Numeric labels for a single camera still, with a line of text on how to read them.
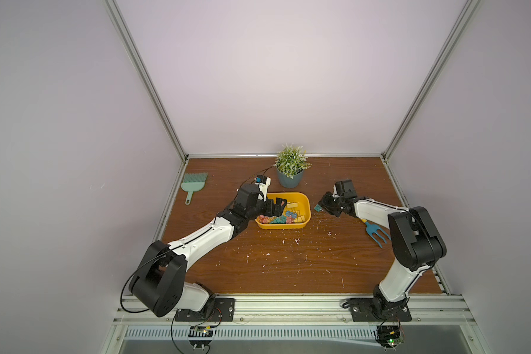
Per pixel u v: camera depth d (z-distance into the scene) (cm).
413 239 48
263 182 74
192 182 110
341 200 76
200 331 71
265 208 74
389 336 68
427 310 74
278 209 76
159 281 42
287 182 103
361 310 72
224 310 73
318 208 97
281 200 76
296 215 95
